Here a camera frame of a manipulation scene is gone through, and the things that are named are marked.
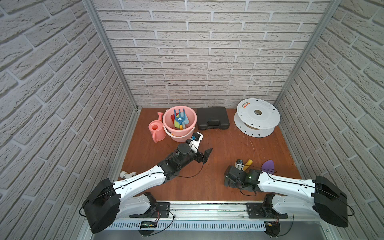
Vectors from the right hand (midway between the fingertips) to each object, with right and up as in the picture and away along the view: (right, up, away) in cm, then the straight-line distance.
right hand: (232, 181), depth 83 cm
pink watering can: (-46, +30, +9) cm, 55 cm away
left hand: (-18, +25, -5) cm, 31 cm away
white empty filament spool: (+21, +37, +19) cm, 47 cm away
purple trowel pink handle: (+24, +7, +6) cm, 25 cm away
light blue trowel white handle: (-28, +35, +17) cm, 48 cm away
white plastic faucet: (-61, +4, -2) cm, 61 cm away
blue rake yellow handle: (-32, +36, +14) cm, 50 cm away
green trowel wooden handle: (-34, +33, +15) cm, 49 cm away
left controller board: (-45, -16, -11) cm, 49 cm away
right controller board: (+16, -17, -14) cm, 27 cm away
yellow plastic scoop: (+10, +9, +4) cm, 14 cm away
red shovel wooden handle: (-37, +37, +14) cm, 54 cm away
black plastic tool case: (-9, +38, +28) cm, 48 cm away
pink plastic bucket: (-29, +26, +5) cm, 39 cm away
